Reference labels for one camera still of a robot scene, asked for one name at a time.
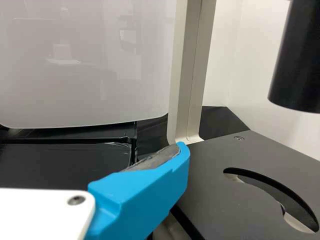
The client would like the black tray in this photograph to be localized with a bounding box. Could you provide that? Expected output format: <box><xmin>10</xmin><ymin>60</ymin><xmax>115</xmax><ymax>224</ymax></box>
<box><xmin>0</xmin><ymin>123</ymin><xmax>138</xmax><ymax>190</ymax></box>

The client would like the cream microscope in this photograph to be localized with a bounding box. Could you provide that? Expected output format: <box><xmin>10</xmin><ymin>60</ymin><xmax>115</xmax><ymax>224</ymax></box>
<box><xmin>159</xmin><ymin>0</ymin><xmax>320</xmax><ymax>240</ymax></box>

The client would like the black platform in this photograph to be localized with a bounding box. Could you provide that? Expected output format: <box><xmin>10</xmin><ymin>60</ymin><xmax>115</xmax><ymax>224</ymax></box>
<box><xmin>134</xmin><ymin>119</ymin><xmax>169</xmax><ymax>163</ymax></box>

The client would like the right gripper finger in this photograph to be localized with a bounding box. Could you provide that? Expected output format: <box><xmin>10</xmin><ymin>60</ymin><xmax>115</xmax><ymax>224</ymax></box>
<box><xmin>87</xmin><ymin>141</ymin><xmax>190</xmax><ymax>240</ymax></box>

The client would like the white box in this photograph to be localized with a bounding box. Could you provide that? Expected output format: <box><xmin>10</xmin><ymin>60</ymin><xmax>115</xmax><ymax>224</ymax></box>
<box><xmin>0</xmin><ymin>0</ymin><xmax>177</xmax><ymax>130</ymax></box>

